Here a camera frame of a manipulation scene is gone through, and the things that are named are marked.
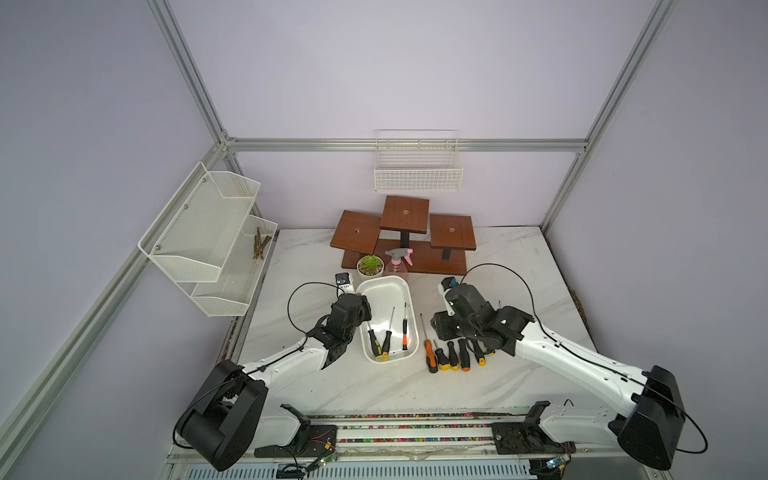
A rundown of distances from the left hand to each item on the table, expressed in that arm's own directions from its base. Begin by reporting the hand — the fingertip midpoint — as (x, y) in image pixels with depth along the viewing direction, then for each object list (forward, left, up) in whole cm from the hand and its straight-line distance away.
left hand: (360, 298), depth 88 cm
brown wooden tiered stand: (+18, -24, +4) cm, 30 cm away
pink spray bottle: (+12, -12, +1) cm, 17 cm away
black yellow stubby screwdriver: (-16, -25, -10) cm, 31 cm away
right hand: (-10, -23, +2) cm, 25 cm away
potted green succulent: (+13, -2, -1) cm, 13 cm away
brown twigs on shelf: (+18, +35, +3) cm, 40 cm away
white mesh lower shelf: (+1, +40, 0) cm, 40 cm away
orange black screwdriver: (-16, -21, -8) cm, 28 cm away
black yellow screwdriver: (-14, -35, -9) cm, 39 cm away
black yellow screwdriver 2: (-11, -5, -8) cm, 14 cm away
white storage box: (-8, -10, -8) cm, 15 cm away
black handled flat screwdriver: (-10, -8, -8) cm, 15 cm away
